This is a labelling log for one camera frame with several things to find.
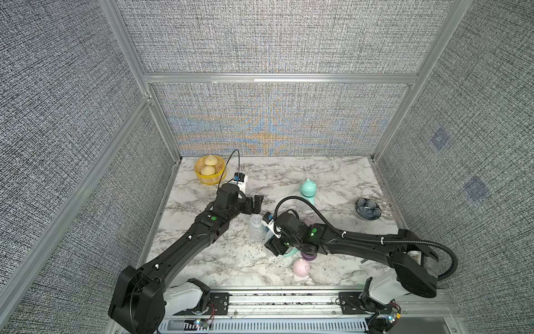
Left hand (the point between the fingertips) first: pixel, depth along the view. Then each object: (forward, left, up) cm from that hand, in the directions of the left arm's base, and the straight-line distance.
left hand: (256, 193), depth 81 cm
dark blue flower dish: (+1, -52, -18) cm, 55 cm away
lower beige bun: (+25, +25, -14) cm, 38 cm away
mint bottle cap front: (+4, -22, -4) cm, 22 cm away
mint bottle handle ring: (+1, -24, -8) cm, 25 cm away
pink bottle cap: (-24, -16, -15) cm, 33 cm away
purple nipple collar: (-19, -21, -19) cm, 34 cm away
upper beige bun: (+32, +24, -14) cm, 42 cm away
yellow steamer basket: (+21, +22, -16) cm, 34 cm away
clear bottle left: (-13, 0, -6) cm, 14 cm away
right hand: (-13, -5, -10) cm, 17 cm away
